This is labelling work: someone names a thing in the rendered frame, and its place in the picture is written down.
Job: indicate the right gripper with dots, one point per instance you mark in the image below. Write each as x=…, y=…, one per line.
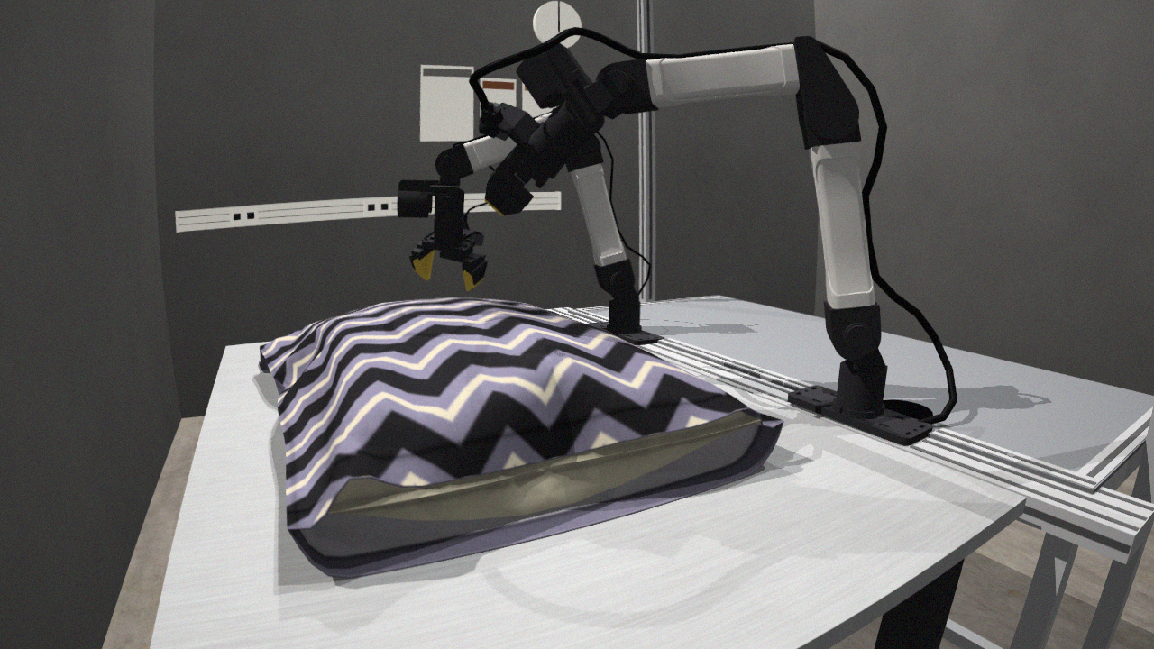
x=449, y=240

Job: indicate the cream pillow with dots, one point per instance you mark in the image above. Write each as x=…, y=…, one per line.
x=534, y=487

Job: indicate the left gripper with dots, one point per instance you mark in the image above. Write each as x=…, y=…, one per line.
x=539, y=161

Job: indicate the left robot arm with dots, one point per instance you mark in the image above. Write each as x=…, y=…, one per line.
x=829, y=114

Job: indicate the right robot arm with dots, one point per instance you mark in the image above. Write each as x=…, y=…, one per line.
x=613, y=269

